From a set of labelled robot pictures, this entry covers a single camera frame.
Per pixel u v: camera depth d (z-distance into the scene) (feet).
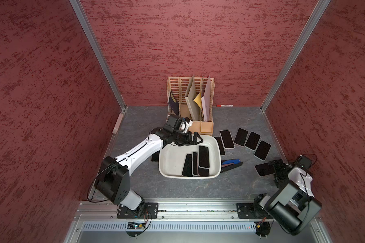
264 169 2.94
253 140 3.46
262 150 3.28
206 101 2.92
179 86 3.52
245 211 2.41
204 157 2.94
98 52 2.87
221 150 3.15
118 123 3.59
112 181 1.40
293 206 1.47
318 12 2.37
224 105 4.03
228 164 2.89
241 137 3.40
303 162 2.14
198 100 2.93
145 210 2.39
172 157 3.05
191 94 2.97
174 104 3.67
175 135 2.23
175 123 2.11
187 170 2.80
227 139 3.32
